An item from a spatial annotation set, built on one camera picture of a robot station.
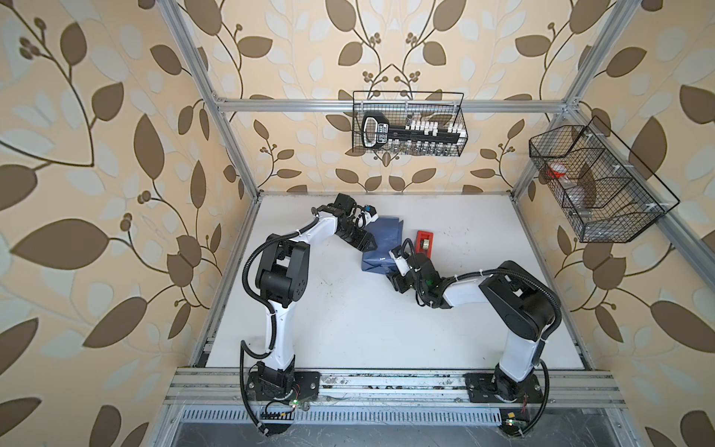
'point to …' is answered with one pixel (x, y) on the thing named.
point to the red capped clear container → (558, 170)
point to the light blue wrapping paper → (388, 233)
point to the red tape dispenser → (424, 243)
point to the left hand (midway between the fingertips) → (365, 239)
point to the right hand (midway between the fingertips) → (394, 269)
